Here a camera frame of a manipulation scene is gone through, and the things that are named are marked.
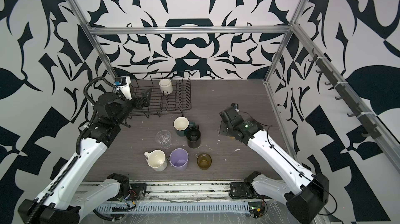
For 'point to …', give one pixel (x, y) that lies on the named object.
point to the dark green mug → (191, 125)
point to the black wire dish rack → (179, 100)
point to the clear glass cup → (163, 138)
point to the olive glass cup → (204, 161)
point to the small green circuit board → (256, 209)
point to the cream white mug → (157, 159)
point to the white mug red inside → (165, 85)
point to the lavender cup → (178, 158)
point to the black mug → (193, 137)
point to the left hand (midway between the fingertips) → (139, 86)
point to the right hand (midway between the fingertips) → (224, 126)
